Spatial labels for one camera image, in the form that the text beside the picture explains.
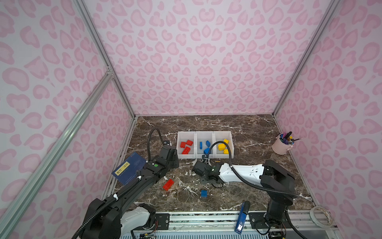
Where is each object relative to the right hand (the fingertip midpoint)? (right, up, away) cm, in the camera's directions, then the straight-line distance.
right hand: (205, 176), depth 86 cm
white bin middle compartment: (0, +22, +17) cm, 28 cm away
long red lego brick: (-21, -4, -2) cm, 22 cm away
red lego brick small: (-14, +17, +16) cm, 27 cm away
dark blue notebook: (-48, +1, +6) cm, 49 cm away
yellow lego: (+14, +13, +9) cm, 21 cm away
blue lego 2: (+3, +18, +14) cm, 23 cm away
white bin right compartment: (+12, +23, +15) cm, 30 cm away
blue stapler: (+19, -12, -13) cm, 26 cm away
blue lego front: (-1, -7, -6) cm, 9 cm away
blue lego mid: (-2, +17, +13) cm, 21 cm away
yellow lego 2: (+15, +19, +14) cm, 28 cm away
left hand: (-17, +12, -1) cm, 21 cm away
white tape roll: (+53, -17, -14) cm, 57 cm away
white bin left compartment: (-14, +22, +16) cm, 31 cm away
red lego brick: (-10, +18, +15) cm, 26 cm away
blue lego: (+1, +13, +10) cm, 17 cm away
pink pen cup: (+47, +19, +4) cm, 51 cm away
